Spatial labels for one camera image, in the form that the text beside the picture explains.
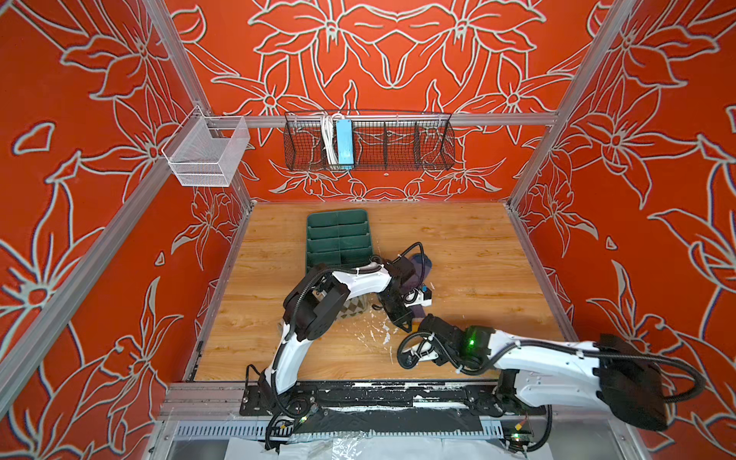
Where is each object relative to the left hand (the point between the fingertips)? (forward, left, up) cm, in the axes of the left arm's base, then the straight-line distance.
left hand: (409, 326), depth 86 cm
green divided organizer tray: (+27, +24, +7) cm, 37 cm away
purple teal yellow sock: (+15, -4, +10) cm, 19 cm away
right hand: (-2, -4, +2) cm, 4 cm away
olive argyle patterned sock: (+6, +15, +1) cm, 17 cm away
